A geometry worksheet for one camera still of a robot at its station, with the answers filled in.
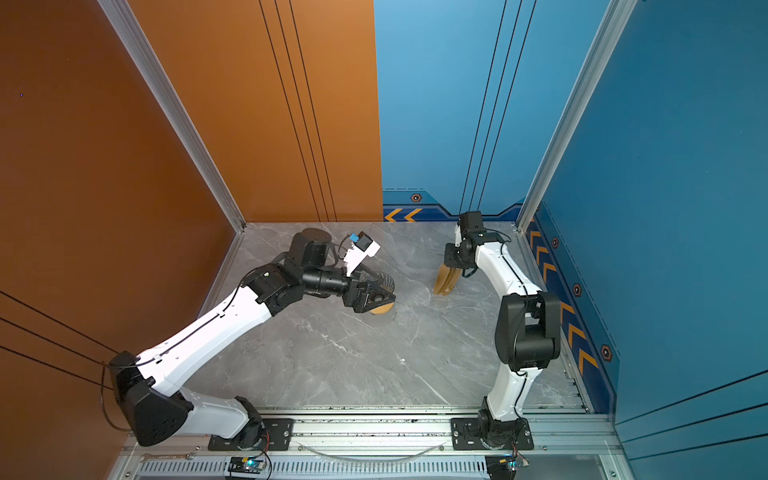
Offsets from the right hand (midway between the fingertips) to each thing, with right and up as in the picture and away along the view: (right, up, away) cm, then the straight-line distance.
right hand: (450, 258), depth 94 cm
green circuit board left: (-53, -49, -23) cm, 76 cm away
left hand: (-19, -6, -29) cm, 35 cm away
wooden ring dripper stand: (-20, -9, -34) cm, 41 cm away
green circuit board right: (+8, -49, -24) cm, 55 cm away
